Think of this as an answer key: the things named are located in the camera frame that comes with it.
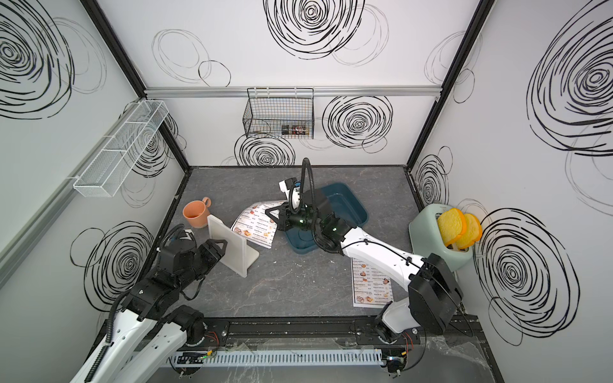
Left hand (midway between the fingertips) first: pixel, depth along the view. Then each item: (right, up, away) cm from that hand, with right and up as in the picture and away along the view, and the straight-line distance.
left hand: (224, 246), depth 74 cm
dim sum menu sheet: (+10, +7, -3) cm, 13 cm away
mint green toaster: (+66, +2, +5) cm, 66 cm away
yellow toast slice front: (+74, +6, +2) cm, 74 cm away
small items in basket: (+21, +40, +14) cm, 48 cm away
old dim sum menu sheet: (+49, -17, +8) cm, 52 cm away
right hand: (+14, +11, -4) cm, 18 cm away
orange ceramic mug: (-20, +8, +24) cm, 32 cm away
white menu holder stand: (+3, -5, +4) cm, 7 cm away
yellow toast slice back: (+78, +4, -1) cm, 78 cm away
